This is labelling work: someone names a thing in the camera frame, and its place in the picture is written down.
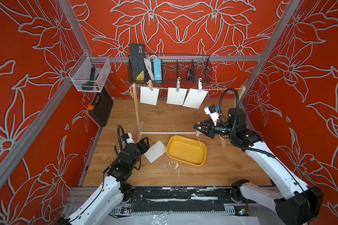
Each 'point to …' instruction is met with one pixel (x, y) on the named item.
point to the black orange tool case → (99, 109)
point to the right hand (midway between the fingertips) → (193, 127)
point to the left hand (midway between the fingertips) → (145, 139)
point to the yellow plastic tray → (186, 150)
